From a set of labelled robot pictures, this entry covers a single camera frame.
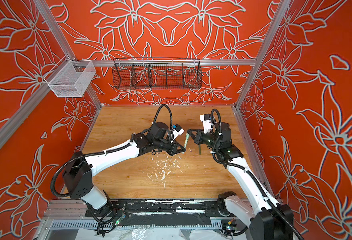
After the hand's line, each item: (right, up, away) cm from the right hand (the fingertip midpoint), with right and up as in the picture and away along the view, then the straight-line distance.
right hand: (186, 132), depth 73 cm
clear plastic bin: (-71, +32, +19) cm, 81 cm away
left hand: (-1, -8, +2) cm, 8 cm away
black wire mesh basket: (-18, +38, +27) cm, 50 cm away
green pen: (+11, -13, +22) cm, 28 cm away
